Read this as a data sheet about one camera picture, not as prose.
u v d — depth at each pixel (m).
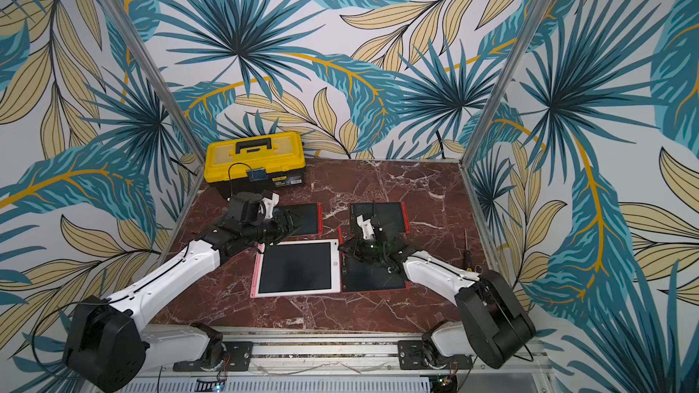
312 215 1.04
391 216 1.08
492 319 0.43
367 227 0.80
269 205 0.75
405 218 0.98
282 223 0.71
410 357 0.73
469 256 0.92
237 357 0.74
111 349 0.39
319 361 0.74
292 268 1.03
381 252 0.68
